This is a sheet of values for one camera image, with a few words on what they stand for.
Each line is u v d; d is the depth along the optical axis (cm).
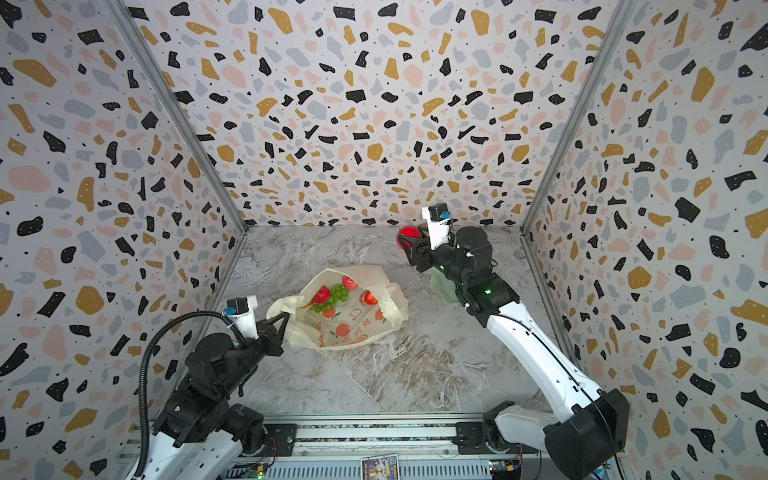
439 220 58
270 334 61
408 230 70
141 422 46
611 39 75
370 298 97
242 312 60
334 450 73
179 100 86
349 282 98
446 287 103
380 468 69
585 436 38
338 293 98
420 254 61
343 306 99
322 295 91
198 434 50
